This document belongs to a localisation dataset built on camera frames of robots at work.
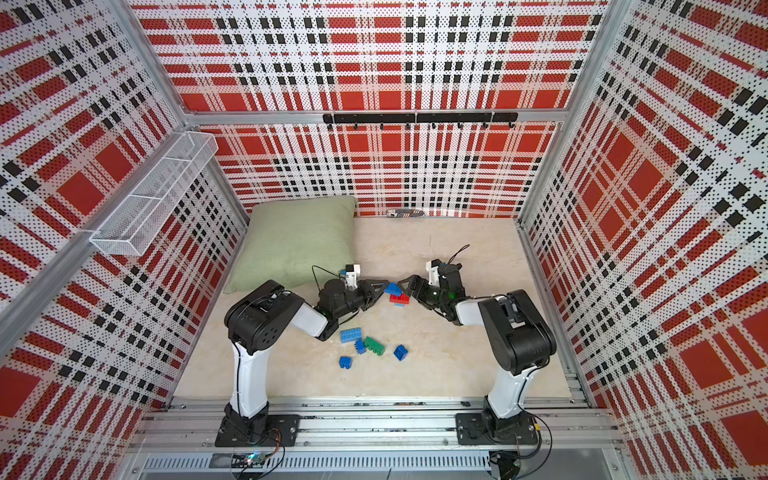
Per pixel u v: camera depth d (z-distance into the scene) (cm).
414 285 86
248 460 69
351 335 89
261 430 68
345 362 84
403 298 94
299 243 97
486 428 66
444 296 78
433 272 90
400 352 84
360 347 86
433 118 89
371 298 86
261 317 55
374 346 86
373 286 88
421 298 85
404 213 122
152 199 75
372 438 73
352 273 91
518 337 48
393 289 92
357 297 85
